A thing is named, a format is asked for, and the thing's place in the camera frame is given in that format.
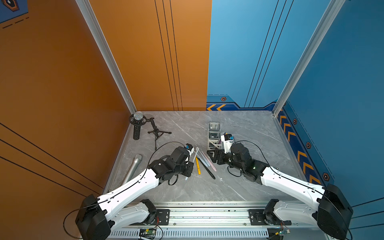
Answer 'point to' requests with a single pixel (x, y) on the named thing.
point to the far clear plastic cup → (214, 126)
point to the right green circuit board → (281, 233)
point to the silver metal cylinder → (137, 160)
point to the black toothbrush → (207, 169)
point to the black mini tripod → (157, 133)
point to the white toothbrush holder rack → (214, 144)
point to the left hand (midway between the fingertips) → (193, 163)
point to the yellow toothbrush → (198, 166)
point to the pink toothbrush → (210, 162)
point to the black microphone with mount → (137, 119)
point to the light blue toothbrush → (198, 156)
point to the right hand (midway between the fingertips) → (211, 151)
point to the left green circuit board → (149, 233)
